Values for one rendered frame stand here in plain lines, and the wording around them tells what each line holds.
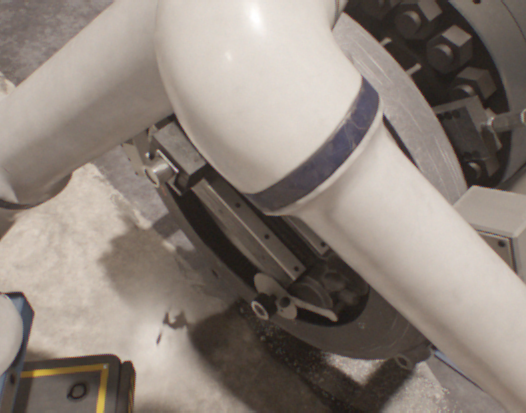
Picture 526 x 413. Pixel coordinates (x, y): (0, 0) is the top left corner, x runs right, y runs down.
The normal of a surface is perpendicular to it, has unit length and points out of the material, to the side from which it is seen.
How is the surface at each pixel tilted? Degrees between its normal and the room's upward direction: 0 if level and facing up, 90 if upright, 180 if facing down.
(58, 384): 0
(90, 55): 56
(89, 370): 0
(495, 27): 39
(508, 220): 23
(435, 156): 48
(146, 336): 0
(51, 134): 89
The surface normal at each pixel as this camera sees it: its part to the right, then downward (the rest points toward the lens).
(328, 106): 0.44, 0.07
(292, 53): 0.34, -0.13
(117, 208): -0.04, -0.66
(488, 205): -0.32, -0.80
